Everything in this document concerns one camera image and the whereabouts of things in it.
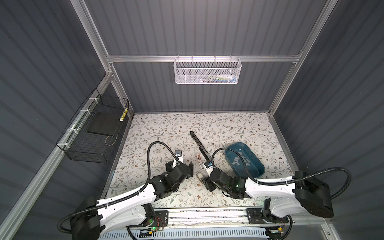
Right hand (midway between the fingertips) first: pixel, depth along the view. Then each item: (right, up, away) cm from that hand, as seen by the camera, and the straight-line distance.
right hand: (205, 178), depth 82 cm
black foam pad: (-50, +30, -9) cm, 59 cm away
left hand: (-12, +9, -2) cm, 15 cm away
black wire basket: (-57, +24, -10) cm, 63 cm away
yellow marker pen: (-45, +35, 0) cm, 57 cm away
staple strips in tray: (+21, +8, +13) cm, 26 cm away
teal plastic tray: (+31, +2, +9) cm, 33 cm away
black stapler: (0, +13, +15) cm, 19 cm away
